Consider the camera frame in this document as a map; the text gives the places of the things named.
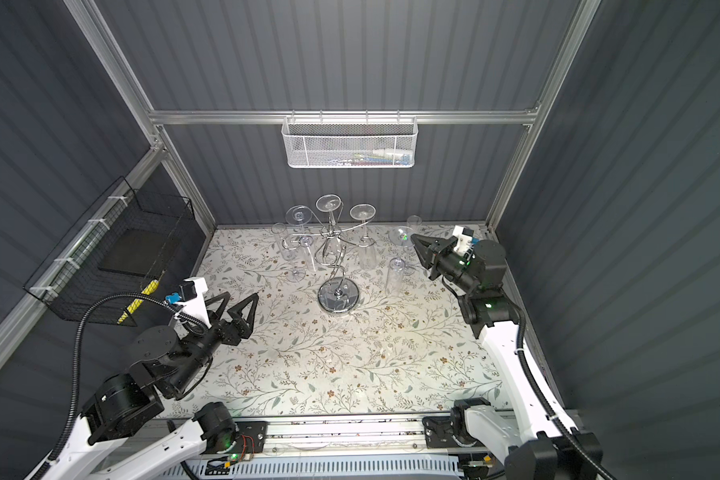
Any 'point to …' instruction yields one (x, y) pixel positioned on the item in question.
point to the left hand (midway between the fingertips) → (245, 297)
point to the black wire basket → (70, 280)
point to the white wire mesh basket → (349, 142)
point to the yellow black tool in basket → (147, 291)
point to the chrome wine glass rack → (338, 293)
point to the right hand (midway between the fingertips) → (413, 239)
